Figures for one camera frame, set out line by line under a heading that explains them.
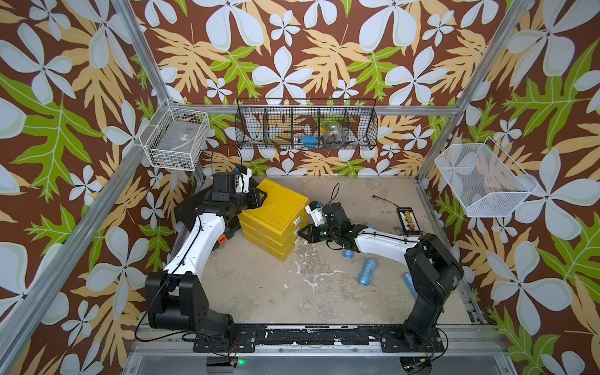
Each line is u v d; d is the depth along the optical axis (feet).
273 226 2.51
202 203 2.01
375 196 3.70
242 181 2.22
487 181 2.64
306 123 3.22
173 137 2.84
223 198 2.08
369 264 2.89
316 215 2.69
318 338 2.46
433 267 1.63
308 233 2.63
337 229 2.36
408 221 3.33
